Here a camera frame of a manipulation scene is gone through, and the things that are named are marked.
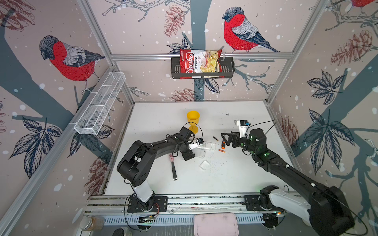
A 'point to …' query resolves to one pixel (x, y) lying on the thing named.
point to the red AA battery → (219, 150)
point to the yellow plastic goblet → (193, 118)
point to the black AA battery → (216, 139)
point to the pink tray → (215, 224)
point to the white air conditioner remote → (207, 145)
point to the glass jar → (92, 223)
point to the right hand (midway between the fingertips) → (224, 136)
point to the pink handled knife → (173, 171)
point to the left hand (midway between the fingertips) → (190, 148)
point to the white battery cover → (204, 164)
